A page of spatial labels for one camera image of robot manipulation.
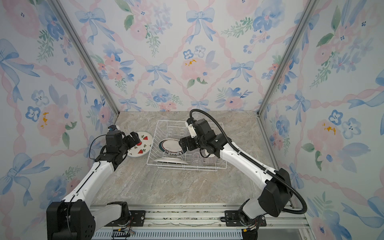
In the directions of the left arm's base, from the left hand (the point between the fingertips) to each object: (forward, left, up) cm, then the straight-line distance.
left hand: (131, 135), depth 84 cm
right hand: (-5, -31, +4) cm, 32 cm away
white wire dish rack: (+18, -15, -17) cm, 29 cm away
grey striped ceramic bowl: (-8, -47, -13) cm, 49 cm away
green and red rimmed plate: (0, -22, -11) cm, 24 cm away
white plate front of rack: (-15, -24, -1) cm, 28 cm away
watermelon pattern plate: (+1, -2, -16) cm, 16 cm away
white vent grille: (-45, -26, -18) cm, 55 cm away
